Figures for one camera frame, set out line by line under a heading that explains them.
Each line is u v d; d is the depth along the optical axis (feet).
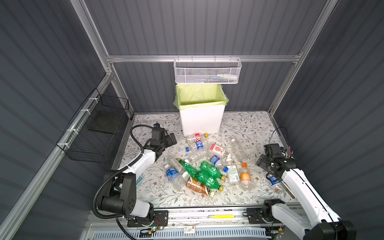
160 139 2.37
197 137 3.25
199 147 3.16
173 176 2.72
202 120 3.15
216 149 3.08
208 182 2.65
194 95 3.37
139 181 2.78
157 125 2.65
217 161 2.85
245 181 2.70
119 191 1.44
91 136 2.37
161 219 2.38
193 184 2.60
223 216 2.43
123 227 2.26
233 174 2.77
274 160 2.00
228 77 2.84
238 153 3.17
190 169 2.77
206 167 2.84
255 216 2.42
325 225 1.30
